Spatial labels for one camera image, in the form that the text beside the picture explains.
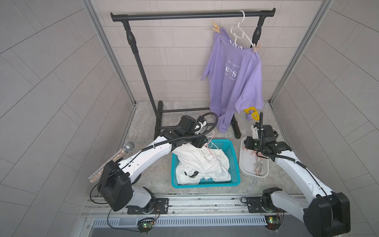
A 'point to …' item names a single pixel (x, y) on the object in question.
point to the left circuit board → (145, 224)
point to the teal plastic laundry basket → (227, 145)
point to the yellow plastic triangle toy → (254, 115)
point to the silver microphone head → (128, 146)
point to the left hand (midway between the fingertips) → (206, 137)
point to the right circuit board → (274, 222)
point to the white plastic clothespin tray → (251, 164)
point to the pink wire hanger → (208, 144)
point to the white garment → (195, 163)
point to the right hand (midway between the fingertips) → (244, 140)
